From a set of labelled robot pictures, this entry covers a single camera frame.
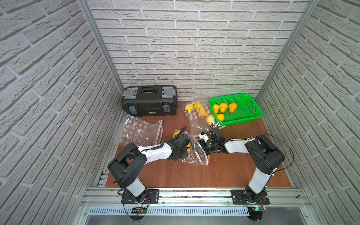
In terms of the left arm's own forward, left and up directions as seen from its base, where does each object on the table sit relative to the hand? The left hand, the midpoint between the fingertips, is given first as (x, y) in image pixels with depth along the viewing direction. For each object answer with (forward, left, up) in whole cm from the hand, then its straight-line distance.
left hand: (187, 152), depth 89 cm
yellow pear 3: (+36, -37, +5) cm, 52 cm away
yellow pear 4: (+25, -25, +7) cm, 36 cm away
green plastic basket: (+37, -51, +2) cm, 63 cm away
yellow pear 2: (+37, -30, +5) cm, 48 cm away
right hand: (+1, -5, +2) cm, 5 cm away
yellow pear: (+36, -24, +5) cm, 44 cm away
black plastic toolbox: (+33, +30, +15) cm, 47 cm away
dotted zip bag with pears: (+15, +35, +3) cm, 38 cm away
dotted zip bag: (-5, -4, +7) cm, 9 cm away
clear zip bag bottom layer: (+19, -21, +5) cm, 29 cm away
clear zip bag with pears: (+31, -8, +4) cm, 33 cm away
